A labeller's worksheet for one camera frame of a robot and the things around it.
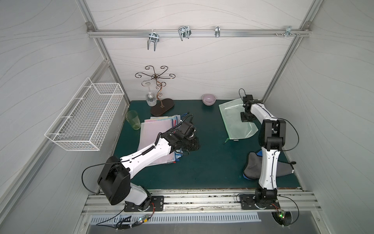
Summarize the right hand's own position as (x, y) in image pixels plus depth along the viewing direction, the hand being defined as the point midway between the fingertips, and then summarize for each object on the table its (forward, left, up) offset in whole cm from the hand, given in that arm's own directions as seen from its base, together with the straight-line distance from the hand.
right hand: (249, 118), depth 103 cm
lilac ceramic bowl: (+20, +29, -2) cm, 35 cm away
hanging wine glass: (0, +69, +18) cm, 71 cm away
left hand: (-30, +35, +10) cm, 47 cm away
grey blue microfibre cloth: (-36, +5, -4) cm, 36 cm away
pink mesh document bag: (-11, +72, -5) cm, 73 cm away
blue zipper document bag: (-1, +54, -3) cm, 54 cm away
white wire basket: (-29, +93, +28) cm, 101 cm away
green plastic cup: (-10, +81, +7) cm, 82 cm away
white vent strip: (-62, +74, -6) cm, 97 cm away
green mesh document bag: (-6, +10, -6) cm, 13 cm away
